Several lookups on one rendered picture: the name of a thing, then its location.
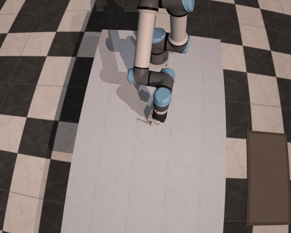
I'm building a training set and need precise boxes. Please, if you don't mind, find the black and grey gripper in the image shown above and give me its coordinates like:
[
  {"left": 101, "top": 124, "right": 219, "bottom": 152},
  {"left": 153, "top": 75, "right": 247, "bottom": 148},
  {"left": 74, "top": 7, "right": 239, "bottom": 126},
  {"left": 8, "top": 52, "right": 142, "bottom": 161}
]
[{"left": 152, "top": 107, "right": 168, "bottom": 123}]

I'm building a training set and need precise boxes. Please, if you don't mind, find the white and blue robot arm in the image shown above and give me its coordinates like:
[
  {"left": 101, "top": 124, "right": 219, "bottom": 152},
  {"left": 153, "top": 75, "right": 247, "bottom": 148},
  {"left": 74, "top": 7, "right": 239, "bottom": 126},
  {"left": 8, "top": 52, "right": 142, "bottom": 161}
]
[{"left": 128, "top": 0, "right": 194, "bottom": 112}]

